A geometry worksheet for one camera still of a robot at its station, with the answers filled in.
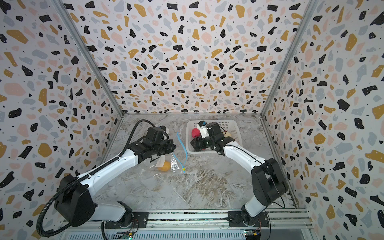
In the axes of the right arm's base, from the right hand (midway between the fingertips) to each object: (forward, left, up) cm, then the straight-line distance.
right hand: (193, 138), depth 85 cm
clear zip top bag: (-14, +10, -9) cm, 19 cm away
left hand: (-5, +8, +2) cm, 10 cm away
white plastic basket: (+17, -25, -9) cm, 31 cm away
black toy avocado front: (-7, -4, +6) cm, 10 cm away
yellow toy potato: (-12, +15, -12) cm, 23 cm away
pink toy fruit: (+14, -1, -12) cm, 18 cm away
